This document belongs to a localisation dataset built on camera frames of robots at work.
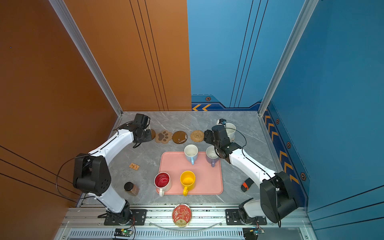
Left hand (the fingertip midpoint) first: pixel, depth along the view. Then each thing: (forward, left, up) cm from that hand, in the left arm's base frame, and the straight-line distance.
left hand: (146, 135), depth 92 cm
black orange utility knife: (-26, -60, -10) cm, 66 cm away
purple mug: (-9, -41, -9) cm, 43 cm away
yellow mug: (-23, -26, -10) cm, 37 cm away
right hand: (-2, -38, +6) cm, 38 cm away
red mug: (-26, -13, -9) cm, 30 cm away
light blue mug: (-8, -28, -7) cm, 30 cm away
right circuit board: (-48, -58, -12) cm, 76 cm away
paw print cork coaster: (+7, -7, -12) cm, 15 cm away
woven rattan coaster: (+8, -31, -11) cm, 34 cm away
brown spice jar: (-31, +1, -3) cm, 31 cm away
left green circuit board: (-48, +4, -13) cm, 50 cm away
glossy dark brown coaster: (+7, -19, -11) cm, 23 cm away
